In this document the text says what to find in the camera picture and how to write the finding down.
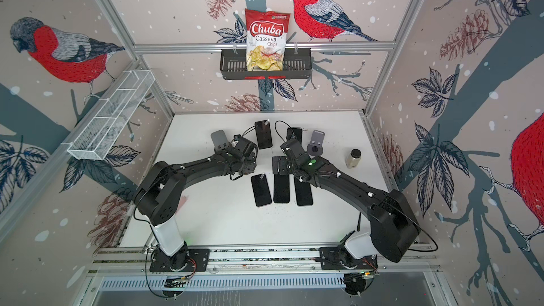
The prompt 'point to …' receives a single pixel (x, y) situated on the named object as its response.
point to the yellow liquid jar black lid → (353, 159)
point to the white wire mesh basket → (97, 134)
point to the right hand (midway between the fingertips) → (282, 161)
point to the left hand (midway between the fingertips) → (251, 156)
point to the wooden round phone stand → (219, 139)
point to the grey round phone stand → (315, 147)
